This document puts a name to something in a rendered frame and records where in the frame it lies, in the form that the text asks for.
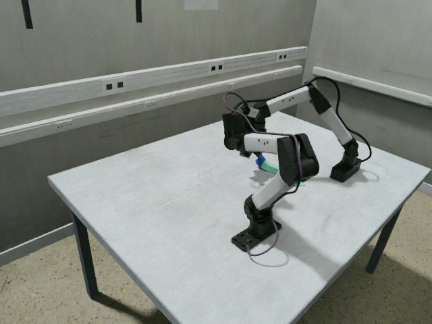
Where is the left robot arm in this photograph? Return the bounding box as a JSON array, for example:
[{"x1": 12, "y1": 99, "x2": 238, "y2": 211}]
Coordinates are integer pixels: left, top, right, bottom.
[{"x1": 222, "y1": 113, "x2": 319, "y2": 252}]

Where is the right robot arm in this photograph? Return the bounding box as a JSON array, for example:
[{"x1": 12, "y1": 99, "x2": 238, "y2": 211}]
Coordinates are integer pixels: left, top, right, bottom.
[{"x1": 253, "y1": 83, "x2": 362, "y2": 176}]

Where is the mint green and blue sock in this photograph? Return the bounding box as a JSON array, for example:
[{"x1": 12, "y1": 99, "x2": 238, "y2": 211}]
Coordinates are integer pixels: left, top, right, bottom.
[{"x1": 255, "y1": 155, "x2": 305, "y2": 186}]

